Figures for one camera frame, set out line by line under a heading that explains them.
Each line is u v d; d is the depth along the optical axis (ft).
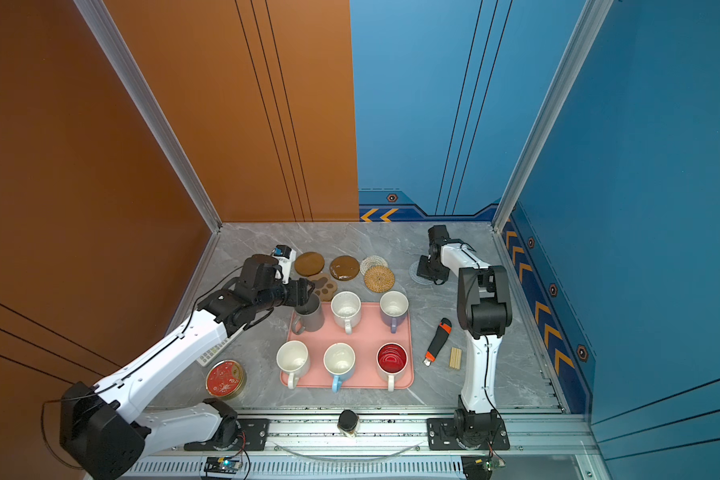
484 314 1.89
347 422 2.22
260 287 1.97
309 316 2.72
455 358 2.78
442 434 2.38
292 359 2.72
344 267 3.47
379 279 3.36
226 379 2.59
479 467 2.32
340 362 2.77
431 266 2.95
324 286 3.24
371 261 3.57
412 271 3.45
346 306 3.08
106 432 1.52
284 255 2.28
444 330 2.95
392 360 2.72
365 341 2.86
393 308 3.08
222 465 2.32
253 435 2.40
